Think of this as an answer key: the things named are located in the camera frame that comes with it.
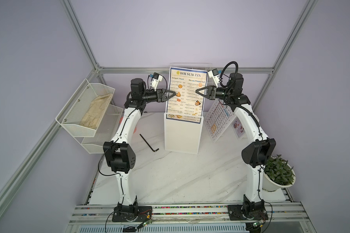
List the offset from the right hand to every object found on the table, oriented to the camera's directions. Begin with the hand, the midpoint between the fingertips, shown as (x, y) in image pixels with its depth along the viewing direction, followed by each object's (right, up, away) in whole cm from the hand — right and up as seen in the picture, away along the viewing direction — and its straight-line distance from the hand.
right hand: (197, 94), depth 75 cm
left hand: (-13, 0, +1) cm, 13 cm away
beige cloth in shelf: (-57, -11, +3) cm, 58 cm away
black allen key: (-34, -28, +28) cm, 52 cm away
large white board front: (+18, -12, +21) cm, 30 cm away
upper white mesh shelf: (-62, -11, +2) cm, 63 cm away
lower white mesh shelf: (-46, -20, -6) cm, 50 cm away
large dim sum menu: (-5, -6, +3) cm, 8 cm away
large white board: (-7, -21, +13) cm, 26 cm away
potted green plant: (+38, -40, -6) cm, 56 cm away
